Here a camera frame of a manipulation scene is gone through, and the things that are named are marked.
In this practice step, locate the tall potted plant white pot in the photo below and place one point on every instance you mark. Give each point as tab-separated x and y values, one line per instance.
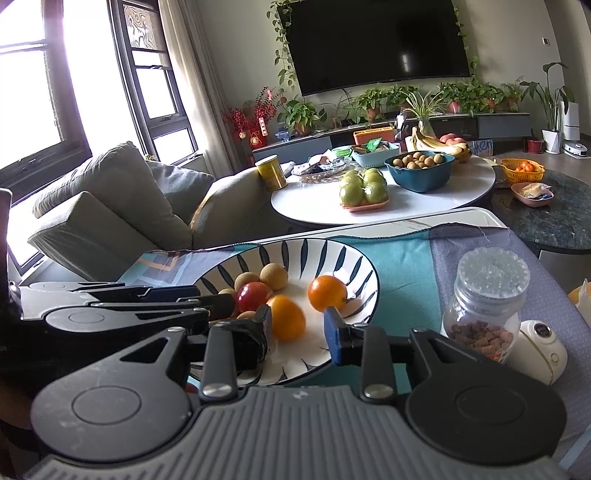
554	102

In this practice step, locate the small white camera gadget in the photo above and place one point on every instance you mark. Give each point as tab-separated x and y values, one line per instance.
538	352

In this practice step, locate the spider plant in vase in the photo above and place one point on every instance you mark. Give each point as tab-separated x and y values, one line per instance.
424	106

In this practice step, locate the red apple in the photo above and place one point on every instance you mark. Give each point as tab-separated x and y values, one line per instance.
252	295

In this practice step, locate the orange tangerine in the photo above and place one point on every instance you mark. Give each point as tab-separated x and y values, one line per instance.
327	291
287	319

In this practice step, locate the banana bunch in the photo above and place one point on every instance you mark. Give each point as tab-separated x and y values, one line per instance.
421	142

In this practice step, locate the red flower decoration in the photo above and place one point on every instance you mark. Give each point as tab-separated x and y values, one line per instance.
251	121

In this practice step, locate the yellow tin can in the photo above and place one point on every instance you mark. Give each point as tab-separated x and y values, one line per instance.
271	173

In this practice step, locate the grey sofa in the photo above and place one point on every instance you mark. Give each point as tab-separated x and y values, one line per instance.
100	218

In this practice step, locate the orange basket with tangerines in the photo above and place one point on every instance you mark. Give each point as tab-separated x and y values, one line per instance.
518	170

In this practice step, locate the clear jar with brown snacks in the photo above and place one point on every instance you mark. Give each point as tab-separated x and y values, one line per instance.
488	294

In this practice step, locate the green apples on pink tray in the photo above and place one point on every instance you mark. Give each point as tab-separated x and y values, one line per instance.
363	190

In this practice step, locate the round white coffee table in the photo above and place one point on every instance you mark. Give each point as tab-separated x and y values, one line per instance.
337	203

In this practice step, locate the dark marble round table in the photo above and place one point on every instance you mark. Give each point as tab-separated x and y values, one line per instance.
563	226

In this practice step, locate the teal grey tablecloth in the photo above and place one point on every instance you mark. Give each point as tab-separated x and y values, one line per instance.
417	273

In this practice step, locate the blue bowl of longans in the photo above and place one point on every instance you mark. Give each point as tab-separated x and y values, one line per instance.
421	171

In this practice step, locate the brown longan fruit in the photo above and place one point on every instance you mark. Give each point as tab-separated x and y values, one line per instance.
274	276

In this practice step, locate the pink dish with snacks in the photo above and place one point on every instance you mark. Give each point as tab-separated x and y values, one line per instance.
533	194

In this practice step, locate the black wall television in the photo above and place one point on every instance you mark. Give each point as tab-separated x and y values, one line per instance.
340	44

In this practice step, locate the light blue snack box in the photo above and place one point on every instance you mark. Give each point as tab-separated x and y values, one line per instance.
374	153

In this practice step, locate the brown kiwi fruit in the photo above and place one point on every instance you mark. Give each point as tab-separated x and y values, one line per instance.
244	279

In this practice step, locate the glass dish with snacks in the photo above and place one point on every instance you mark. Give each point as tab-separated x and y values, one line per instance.
321	164

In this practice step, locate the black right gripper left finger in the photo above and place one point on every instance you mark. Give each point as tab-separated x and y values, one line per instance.
232	347

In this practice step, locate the black right gripper right finger with blue pad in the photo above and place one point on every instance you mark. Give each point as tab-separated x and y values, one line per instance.
367	348

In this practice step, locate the potted green plant left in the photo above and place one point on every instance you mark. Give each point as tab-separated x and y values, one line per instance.
301	117

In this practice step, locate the white bowl blue leaf pattern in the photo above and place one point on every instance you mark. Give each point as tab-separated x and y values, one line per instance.
304	259

